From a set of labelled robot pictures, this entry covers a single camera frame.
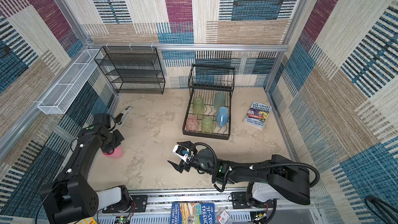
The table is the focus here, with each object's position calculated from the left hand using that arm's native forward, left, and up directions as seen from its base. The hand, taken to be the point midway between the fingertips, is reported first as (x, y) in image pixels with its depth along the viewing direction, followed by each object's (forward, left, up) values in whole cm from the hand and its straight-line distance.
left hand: (119, 142), depth 83 cm
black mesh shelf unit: (+52, +4, +7) cm, 52 cm away
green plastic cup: (+10, -47, -2) cm, 48 cm away
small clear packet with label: (-32, -52, -8) cm, 62 cm away
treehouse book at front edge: (-31, -39, -8) cm, 50 cm away
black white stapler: (+21, +8, -7) cm, 23 cm away
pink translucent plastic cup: (+13, -38, -5) cm, 40 cm away
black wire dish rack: (+25, -49, -8) cm, 55 cm away
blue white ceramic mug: (+15, -56, +1) cm, 58 cm away
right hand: (-8, -32, +5) cm, 33 cm away
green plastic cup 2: (+25, -42, -3) cm, 49 cm away
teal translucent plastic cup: (+30, -56, -2) cm, 63 cm away
